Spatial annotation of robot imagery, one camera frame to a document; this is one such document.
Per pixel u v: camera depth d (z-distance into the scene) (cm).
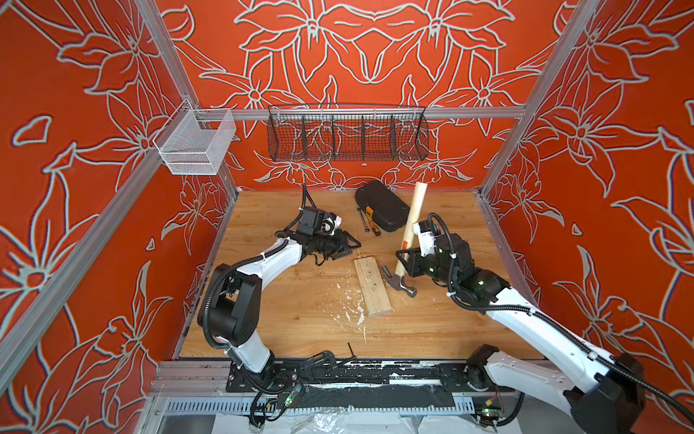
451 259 54
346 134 98
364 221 109
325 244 76
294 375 73
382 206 110
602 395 37
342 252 77
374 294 85
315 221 72
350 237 81
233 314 46
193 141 93
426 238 67
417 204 69
